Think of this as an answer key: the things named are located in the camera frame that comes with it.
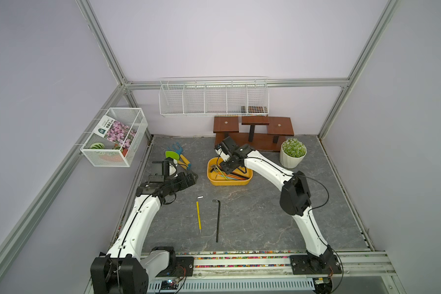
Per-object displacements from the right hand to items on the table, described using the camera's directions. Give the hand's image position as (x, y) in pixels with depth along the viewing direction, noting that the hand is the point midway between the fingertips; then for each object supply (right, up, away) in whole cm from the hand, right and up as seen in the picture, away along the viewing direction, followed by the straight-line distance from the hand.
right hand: (226, 163), depth 94 cm
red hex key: (+7, -8, +5) cm, 12 cm away
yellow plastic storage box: (-6, -7, +7) cm, 11 cm away
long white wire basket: (-7, +37, +4) cm, 38 cm away
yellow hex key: (-14, -24, -7) cm, 28 cm away
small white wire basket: (-45, +5, -22) cm, 51 cm away
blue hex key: (0, -8, +5) cm, 9 cm away
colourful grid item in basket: (+15, +29, +5) cm, 33 cm away
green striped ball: (-50, +8, -24) cm, 56 cm away
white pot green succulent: (+35, +6, +2) cm, 35 cm away
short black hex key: (-4, -25, -8) cm, 27 cm away
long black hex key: (+7, -7, +5) cm, 11 cm away
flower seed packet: (-46, +15, -20) cm, 53 cm away
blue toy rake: (-31, +8, +21) cm, 39 cm away
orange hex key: (+2, -7, +5) cm, 9 cm away
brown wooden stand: (+22, +17, +11) cm, 30 cm away
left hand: (-16, -7, -14) cm, 22 cm away
